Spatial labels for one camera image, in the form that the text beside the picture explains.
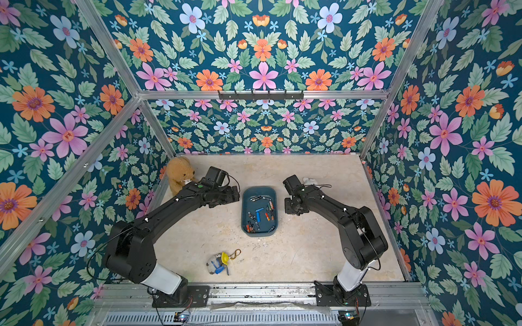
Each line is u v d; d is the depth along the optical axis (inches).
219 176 27.7
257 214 36.9
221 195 30.5
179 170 35.5
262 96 36.8
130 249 17.2
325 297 28.8
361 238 18.1
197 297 28.9
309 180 41.1
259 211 37.7
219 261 30.8
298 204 26.1
